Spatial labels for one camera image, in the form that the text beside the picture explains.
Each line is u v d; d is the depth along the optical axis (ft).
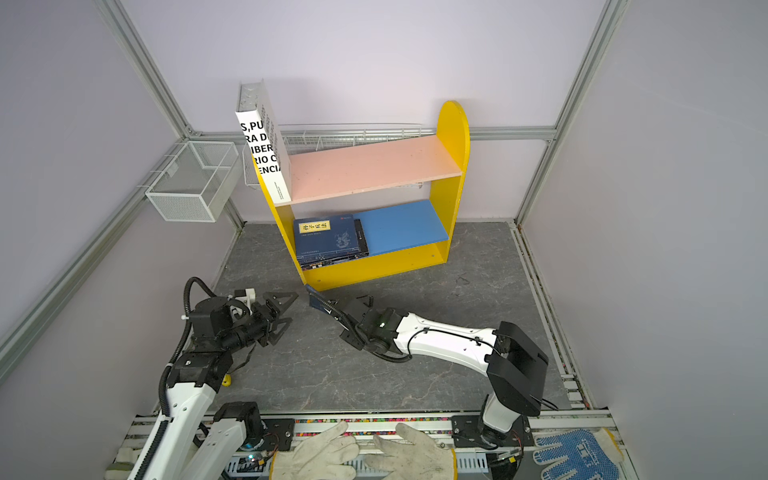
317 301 1.86
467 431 2.42
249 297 2.33
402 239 3.10
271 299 2.19
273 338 2.37
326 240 2.91
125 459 2.31
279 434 2.42
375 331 1.90
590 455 2.32
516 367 1.39
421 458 2.32
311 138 3.01
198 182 3.16
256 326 2.18
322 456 2.31
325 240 2.91
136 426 2.53
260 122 1.80
